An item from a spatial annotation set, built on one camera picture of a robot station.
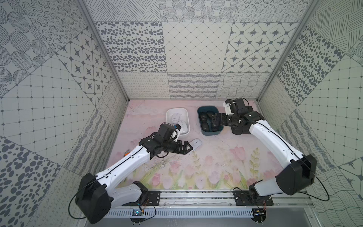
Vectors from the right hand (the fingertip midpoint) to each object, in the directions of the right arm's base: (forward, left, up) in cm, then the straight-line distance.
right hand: (220, 122), depth 82 cm
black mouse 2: (+22, +2, -18) cm, 29 cm away
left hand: (-16, +18, -3) cm, 24 cm away
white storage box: (+17, +23, -17) cm, 33 cm away
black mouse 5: (-5, +5, +7) cm, 10 cm away
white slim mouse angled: (-5, +14, -18) cm, 23 cm away
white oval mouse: (+17, +30, -17) cm, 38 cm away
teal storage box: (+23, -1, -14) cm, 26 cm away
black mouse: (+17, +8, -17) cm, 25 cm away
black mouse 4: (+7, -1, -18) cm, 20 cm away
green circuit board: (-43, +45, -21) cm, 66 cm away
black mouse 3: (+8, +7, -17) cm, 20 cm away
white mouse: (+5, +23, -16) cm, 28 cm away
